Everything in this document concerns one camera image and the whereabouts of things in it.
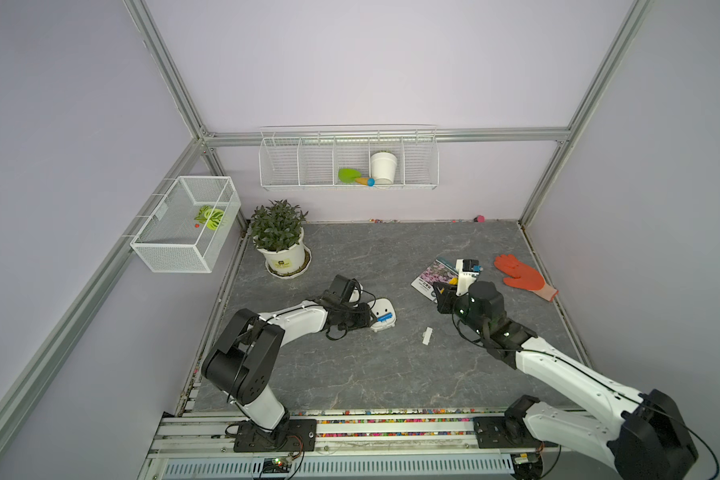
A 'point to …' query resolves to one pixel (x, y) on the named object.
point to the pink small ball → (480, 218)
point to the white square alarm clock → (385, 312)
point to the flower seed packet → (439, 271)
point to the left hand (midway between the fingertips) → (372, 322)
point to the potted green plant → (277, 230)
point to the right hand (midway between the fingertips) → (434, 282)
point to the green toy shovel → (349, 176)
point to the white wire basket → (188, 228)
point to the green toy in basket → (213, 219)
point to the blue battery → (387, 316)
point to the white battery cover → (427, 335)
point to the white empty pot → (384, 167)
